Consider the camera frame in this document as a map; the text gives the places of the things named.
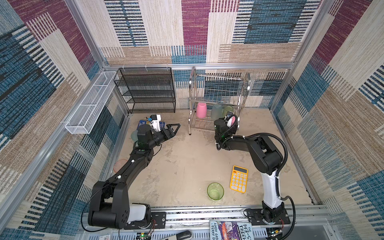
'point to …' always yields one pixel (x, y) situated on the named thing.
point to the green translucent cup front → (215, 191)
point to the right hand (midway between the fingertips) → (229, 120)
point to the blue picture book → (162, 124)
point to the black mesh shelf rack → (147, 90)
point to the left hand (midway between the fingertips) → (177, 125)
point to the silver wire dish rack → (211, 96)
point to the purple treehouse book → (231, 230)
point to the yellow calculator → (239, 179)
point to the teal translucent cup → (216, 112)
